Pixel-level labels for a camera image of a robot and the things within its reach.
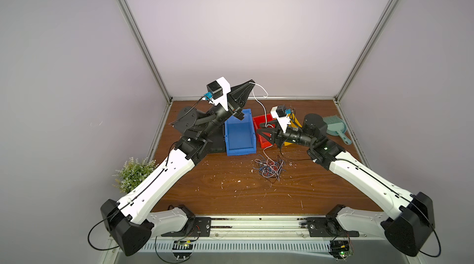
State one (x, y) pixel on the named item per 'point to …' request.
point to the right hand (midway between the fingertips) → (261, 123)
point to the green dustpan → (336, 126)
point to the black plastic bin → (217, 144)
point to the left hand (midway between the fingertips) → (253, 84)
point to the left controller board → (182, 245)
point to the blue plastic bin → (240, 134)
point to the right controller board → (339, 249)
